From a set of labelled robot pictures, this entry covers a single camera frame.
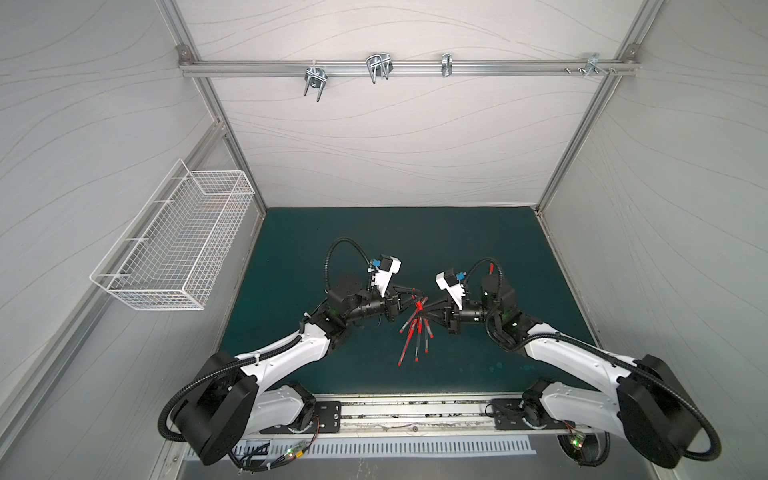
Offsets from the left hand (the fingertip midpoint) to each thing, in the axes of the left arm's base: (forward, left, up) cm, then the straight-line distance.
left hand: (417, 298), depth 70 cm
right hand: (-1, -1, -5) cm, 5 cm away
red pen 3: (-1, -5, -22) cm, 22 cm away
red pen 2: (-5, -4, -22) cm, 23 cm away
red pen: (-2, +1, -22) cm, 23 cm away
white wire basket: (+6, +58, +9) cm, 59 cm away
